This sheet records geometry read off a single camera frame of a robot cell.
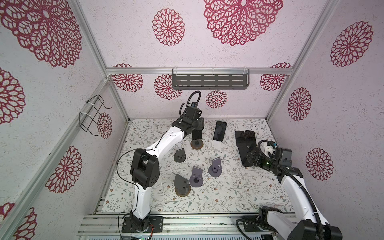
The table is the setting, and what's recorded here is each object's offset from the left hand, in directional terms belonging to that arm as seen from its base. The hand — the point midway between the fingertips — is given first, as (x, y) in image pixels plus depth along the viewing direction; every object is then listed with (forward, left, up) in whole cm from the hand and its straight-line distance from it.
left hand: (198, 123), depth 91 cm
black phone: (+5, -40, -21) cm, 45 cm away
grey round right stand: (-24, -10, -15) cm, 30 cm away
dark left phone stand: (-14, +11, -16) cm, 24 cm away
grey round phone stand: (-29, +2, -18) cm, 34 cm away
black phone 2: (0, 0, -11) cm, 11 cm away
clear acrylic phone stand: (-4, -13, -19) cm, 23 cm away
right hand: (-20, -30, -5) cm, 36 cm away
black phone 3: (+5, -16, -14) cm, 22 cm away
